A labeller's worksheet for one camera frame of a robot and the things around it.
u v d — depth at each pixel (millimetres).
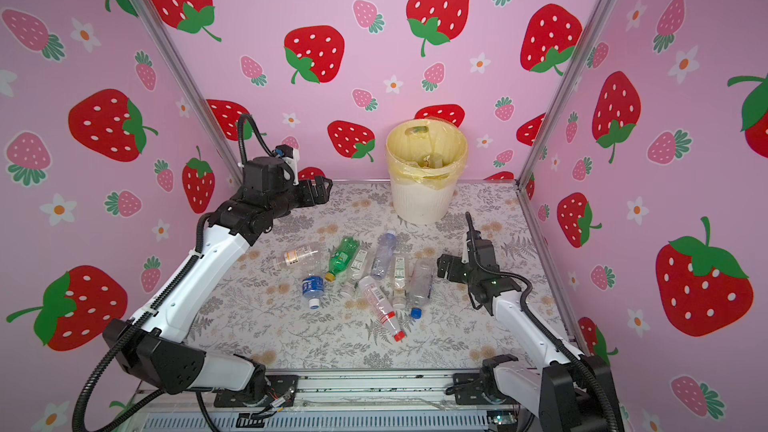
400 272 903
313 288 870
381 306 838
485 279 648
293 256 945
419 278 949
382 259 964
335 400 734
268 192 558
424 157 1082
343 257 929
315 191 673
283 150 645
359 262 924
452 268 765
